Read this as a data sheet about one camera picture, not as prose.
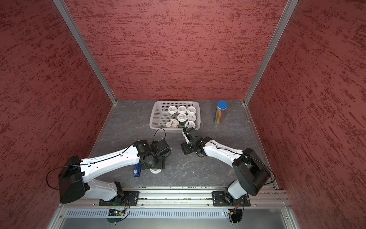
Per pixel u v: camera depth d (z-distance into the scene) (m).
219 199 0.74
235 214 0.71
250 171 0.44
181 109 1.06
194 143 0.67
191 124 0.99
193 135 0.69
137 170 0.81
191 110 1.04
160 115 1.10
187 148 0.78
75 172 0.46
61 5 0.70
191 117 1.01
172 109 1.06
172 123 0.98
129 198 0.75
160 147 0.61
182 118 1.00
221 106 0.91
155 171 0.76
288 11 0.72
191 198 0.76
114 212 0.72
